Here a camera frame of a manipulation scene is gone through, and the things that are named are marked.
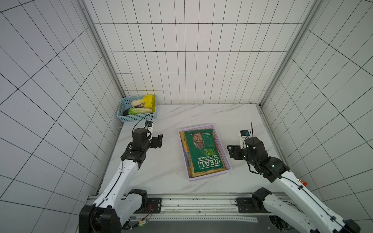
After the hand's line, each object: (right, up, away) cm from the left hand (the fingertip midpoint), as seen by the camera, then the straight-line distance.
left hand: (152, 137), depth 84 cm
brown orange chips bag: (+22, -13, 0) cm, 26 cm away
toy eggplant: (-27, +15, +25) cm, 39 cm away
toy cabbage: (-18, +16, +22) cm, 33 cm away
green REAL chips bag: (+31, -10, 0) cm, 33 cm away
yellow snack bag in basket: (-8, +24, +26) cm, 36 cm away
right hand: (+43, -4, -7) cm, 43 cm away
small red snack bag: (+83, -23, -8) cm, 87 cm away
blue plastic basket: (-31, +23, +34) cm, 51 cm away
